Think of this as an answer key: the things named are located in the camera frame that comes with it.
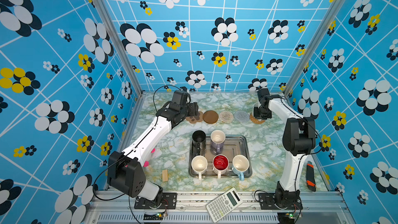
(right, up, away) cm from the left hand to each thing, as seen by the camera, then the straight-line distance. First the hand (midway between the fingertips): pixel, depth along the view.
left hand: (194, 105), depth 83 cm
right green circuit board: (+42, -52, -12) cm, 68 cm away
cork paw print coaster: (+1, -8, +22) cm, 24 cm away
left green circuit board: (-19, -52, -11) cm, 57 cm away
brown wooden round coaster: (+10, -8, +23) cm, 26 cm away
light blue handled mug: (+25, -32, 0) cm, 41 cm away
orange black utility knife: (+59, -39, -5) cm, 71 cm away
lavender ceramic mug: (+13, -20, +11) cm, 26 cm away
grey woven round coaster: (+31, -7, +22) cm, 39 cm away
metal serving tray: (+23, -25, +10) cm, 35 cm away
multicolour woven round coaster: (+20, -8, +22) cm, 31 cm away
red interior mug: (+14, -33, +2) cm, 36 cm away
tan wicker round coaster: (+39, -10, +19) cm, 45 cm away
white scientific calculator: (+15, -47, -11) cm, 50 cm away
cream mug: (+2, -32, +1) cm, 33 cm away
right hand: (+42, -7, +16) cm, 46 cm away
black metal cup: (+2, -19, +7) cm, 20 cm away
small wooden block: (-16, -37, -2) cm, 40 cm away
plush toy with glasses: (-26, -31, -1) cm, 40 cm away
